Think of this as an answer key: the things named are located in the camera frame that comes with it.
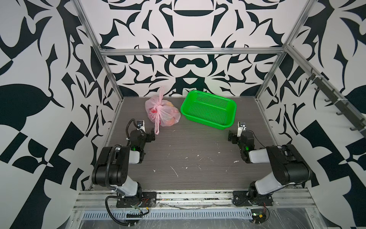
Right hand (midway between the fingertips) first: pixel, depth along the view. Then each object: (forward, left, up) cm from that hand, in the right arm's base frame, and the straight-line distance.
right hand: (237, 128), depth 95 cm
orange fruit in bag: (+5, +44, +1) cm, 45 cm away
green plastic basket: (+19, +11, -5) cm, 23 cm away
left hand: (+1, +62, +3) cm, 62 cm away
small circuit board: (-46, -1, -7) cm, 47 cm away
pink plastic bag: (+10, +51, +7) cm, 52 cm away
